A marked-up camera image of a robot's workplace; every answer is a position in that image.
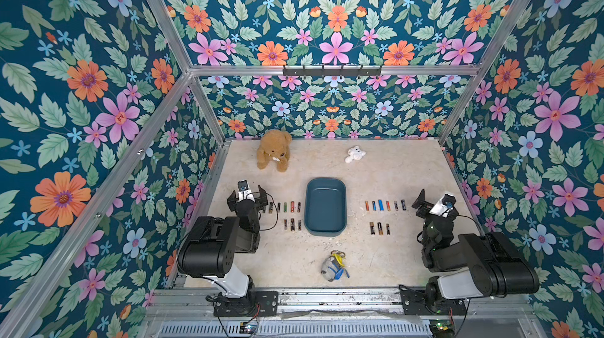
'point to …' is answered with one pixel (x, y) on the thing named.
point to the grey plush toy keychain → (333, 266)
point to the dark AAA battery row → (395, 205)
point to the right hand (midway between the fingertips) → (437, 195)
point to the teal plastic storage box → (325, 206)
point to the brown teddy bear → (274, 147)
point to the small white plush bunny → (355, 153)
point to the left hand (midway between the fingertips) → (248, 187)
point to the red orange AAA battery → (367, 206)
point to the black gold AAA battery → (299, 207)
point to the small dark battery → (388, 228)
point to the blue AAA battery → (374, 207)
